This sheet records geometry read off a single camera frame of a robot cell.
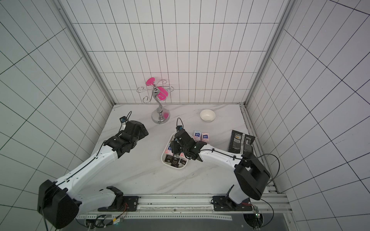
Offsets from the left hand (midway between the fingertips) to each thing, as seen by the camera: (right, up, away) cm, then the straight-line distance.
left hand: (137, 133), depth 82 cm
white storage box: (+24, -17, +3) cm, 29 cm away
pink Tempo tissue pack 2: (+18, -12, +5) cm, 22 cm away
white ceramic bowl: (+45, +11, +25) cm, 53 cm away
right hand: (+18, -8, +1) cm, 20 cm away
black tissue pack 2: (+27, -17, +1) cm, 32 cm away
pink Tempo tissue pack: (+42, -5, +14) cm, 44 cm away
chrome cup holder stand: (+9, +10, +29) cm, 32 cm away
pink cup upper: (+5, +34, +13) cm, 36 cm away
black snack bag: (+63, -8, +13) cm, 65 cm away
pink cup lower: (+14, +24, +6) cm, 28 cm away
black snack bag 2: (+71, -7, +13) cm, 73 cm away
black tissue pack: (+18, -16, +5) cm, 25 cm away
